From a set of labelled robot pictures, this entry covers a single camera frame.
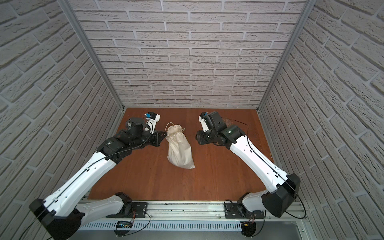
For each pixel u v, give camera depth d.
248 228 0.70
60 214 0.38
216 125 0.54
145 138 0.58
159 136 0.60
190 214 0.73
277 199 0.37
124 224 0.72
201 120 0.67
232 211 0.73
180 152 0.76
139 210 0.74
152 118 0.61
